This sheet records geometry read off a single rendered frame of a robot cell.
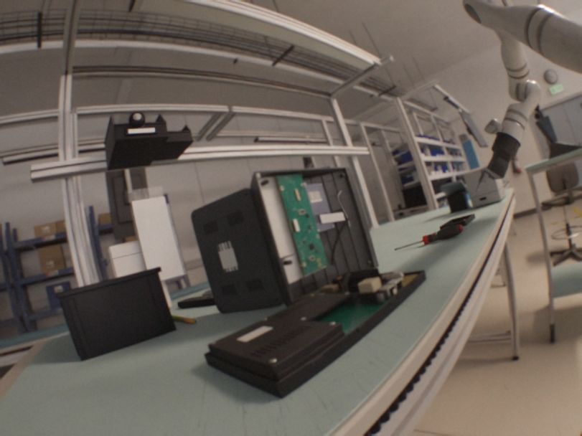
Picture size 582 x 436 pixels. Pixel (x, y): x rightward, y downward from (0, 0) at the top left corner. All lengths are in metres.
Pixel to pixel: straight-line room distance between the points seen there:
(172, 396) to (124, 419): 0.05
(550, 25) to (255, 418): 0.61
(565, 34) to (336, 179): 0.50
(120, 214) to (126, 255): 1.40
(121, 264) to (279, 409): 0.69
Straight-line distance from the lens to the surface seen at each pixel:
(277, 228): 0.42
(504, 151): 0.84
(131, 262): 0.83
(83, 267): 0.96
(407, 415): 0.26
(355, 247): 0.55
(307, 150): 1.47
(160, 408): 0.26
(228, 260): 0.52
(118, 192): 2.24
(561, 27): 0.54
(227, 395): 0.24
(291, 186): 0.45
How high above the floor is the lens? 1.11
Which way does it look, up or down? 3 degrees up
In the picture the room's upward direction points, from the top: 16 degrees counter-clockwise
